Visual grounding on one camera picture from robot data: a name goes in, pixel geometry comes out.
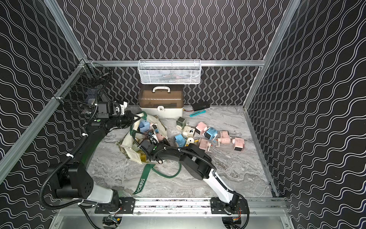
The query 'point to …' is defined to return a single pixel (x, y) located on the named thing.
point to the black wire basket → (80, 92)
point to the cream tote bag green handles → (130, 145)
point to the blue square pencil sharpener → (210, 133)
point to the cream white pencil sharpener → (188, 131)
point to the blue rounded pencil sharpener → (180, 140)
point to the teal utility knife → (197, 113)
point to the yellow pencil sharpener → (190, 140)
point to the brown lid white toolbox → (162, 100)
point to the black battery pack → (200, 105)
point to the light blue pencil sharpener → (144, 126)
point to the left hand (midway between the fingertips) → (138, 114)
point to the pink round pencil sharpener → (225, 138)
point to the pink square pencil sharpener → (239, 144)
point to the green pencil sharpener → (180, 123)
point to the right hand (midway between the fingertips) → (160, 142)
